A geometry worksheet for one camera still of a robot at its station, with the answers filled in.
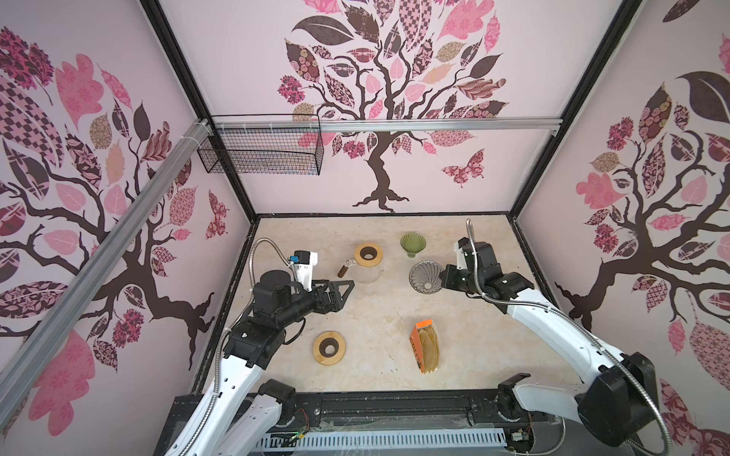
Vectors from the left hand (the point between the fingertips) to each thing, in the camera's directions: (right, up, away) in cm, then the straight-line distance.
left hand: (342, 289), depth 69 cm
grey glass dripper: (+24, 0, +18) cm, 30 cm away
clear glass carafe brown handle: (+5, 0, +31) cm, 32 cm away
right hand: (+28, +3, +13) cm, 31 cm away
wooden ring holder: (-6, -21, +16) cm, 27 cm away
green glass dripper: (+23, +11, +37) cm, 45 cm away
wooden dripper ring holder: (+6, +7, +26) cm, 28 cm away
